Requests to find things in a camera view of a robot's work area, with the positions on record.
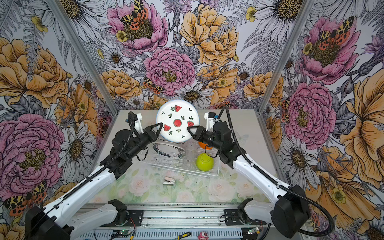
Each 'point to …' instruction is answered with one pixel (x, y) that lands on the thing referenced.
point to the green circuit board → (121, 233)
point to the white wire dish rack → (186, 163)
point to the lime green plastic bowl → (204, 162)
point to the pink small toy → (203, 235)
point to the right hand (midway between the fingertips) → (187, 133)
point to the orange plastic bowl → (203, 145)
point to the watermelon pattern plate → (176, 116)
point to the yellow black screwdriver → (184, 235)
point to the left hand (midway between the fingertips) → (164, 128)
